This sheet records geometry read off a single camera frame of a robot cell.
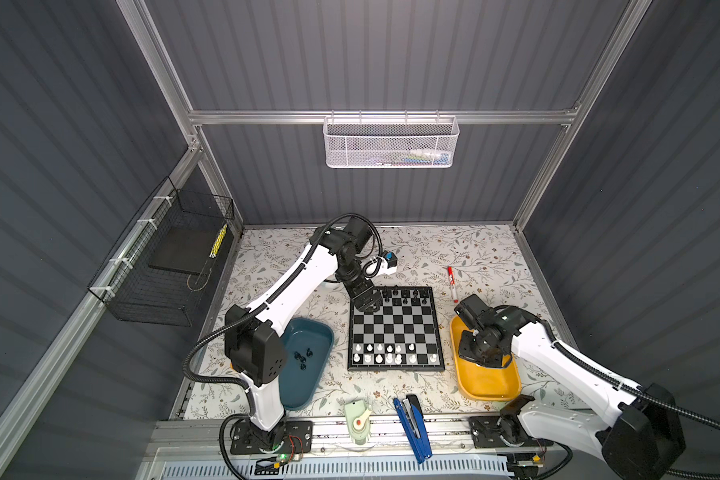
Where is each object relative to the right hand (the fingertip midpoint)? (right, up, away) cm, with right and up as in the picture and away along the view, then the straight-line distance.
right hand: (469, 358), depth 80 cm
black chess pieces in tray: (-47, -3, +6) cm, 47 cm away
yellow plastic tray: (+4, -7, +1) cm, 8 cm away
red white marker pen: (+2, +20, +25) cm, 32 cm away
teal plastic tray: (-45, +1, +8) cm, 46 cm away
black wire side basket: (-78, +24, -9) cm, 82 cm away
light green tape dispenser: (-30, -11, -11) cm, 34 cm away
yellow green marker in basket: (-68, +31, 0) cm, 75 cm away
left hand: (-28, +18, 0) cm, 33 cm away
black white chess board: (-17, +4, +9) cm, 20 cm away
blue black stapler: (-16, -15, -4) cm, 22 cm away
